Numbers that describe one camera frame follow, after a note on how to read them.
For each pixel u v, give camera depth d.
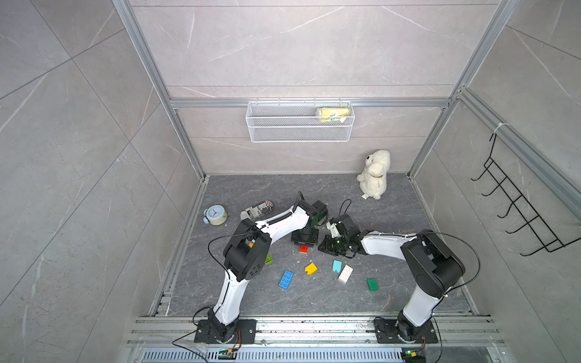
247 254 0.52
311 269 0.87
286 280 0.84
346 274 0.85
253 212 1.01
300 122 1.01
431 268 0.47
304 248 0.88
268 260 0.55
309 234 0.78
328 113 0.85
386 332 0.73
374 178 1.04
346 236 0.75
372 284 0.83
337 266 0.87
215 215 1.00
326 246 0.82
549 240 0.58
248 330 0.73
